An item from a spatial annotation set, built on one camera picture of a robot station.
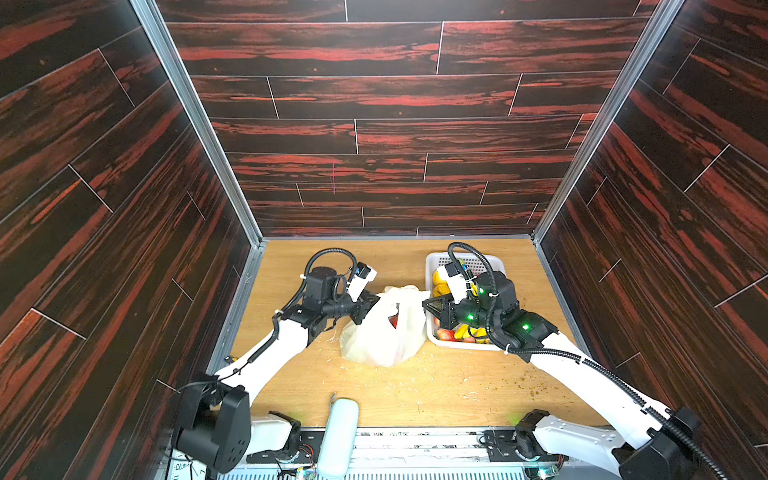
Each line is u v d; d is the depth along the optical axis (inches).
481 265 20.1
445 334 34.8
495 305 21.6
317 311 25.0
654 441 15.0
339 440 28.4
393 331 28.3
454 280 25.2
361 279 27.3
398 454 28.9
